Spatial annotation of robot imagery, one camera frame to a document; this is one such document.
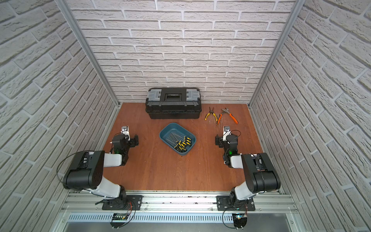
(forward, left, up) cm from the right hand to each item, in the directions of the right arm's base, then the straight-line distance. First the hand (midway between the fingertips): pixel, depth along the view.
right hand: (227, 134), depth 94 cm
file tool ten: (0, +27, -5) cm, 27 cm away
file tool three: (-5, +33, -3) cm, 34 cm away
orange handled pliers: (+25, -6, -5) cm, 26 cm away
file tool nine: (-2, +31, -4) cm, 31 cm away
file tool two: (-6, +34, -3) cm, 34 cm away
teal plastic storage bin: (+6, +31, -1) cm, 32 cm away
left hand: (+5, +65, +2) cm, 66 cm away
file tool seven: (-4, +30, -2) cm, 31 cm away
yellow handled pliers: (+26, +6, -5) cm, 27 cm away
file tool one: (-4, +34, -3) cm, 34 cm away
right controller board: (-46, +3, -7) cm, 47 cm away
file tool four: (-2, +36, -4) cm, 37 cm away
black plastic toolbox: (+21, +35, +11) cm, 42 cm away
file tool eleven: (+1, +27, -4) cm, 27 cm away
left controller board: (-42, +64, -8) cm, 77 cm away
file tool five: (-8, +29, -4) cm, 31 cm away
